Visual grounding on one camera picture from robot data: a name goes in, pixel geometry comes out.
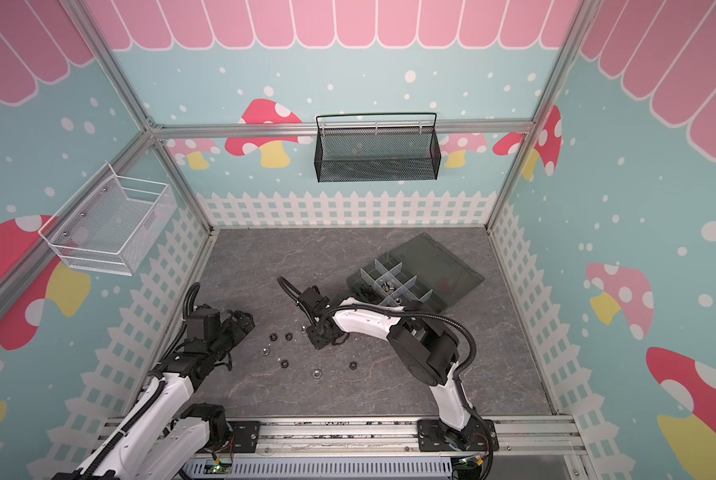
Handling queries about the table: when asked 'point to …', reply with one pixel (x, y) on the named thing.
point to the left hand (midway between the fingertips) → (244, 330)
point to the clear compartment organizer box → (420, 270)
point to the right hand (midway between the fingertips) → (319, 336)
